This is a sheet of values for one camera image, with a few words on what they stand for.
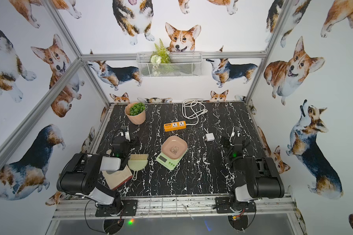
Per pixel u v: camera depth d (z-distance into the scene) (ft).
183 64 3.02
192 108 3.72
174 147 3.03
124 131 2.62
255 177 1.52
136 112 3.27
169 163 2.83
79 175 1.50
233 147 2.33
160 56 2.68
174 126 3.39
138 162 2.97
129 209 2.40
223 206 2.42
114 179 2.79
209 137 3.24
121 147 2.41
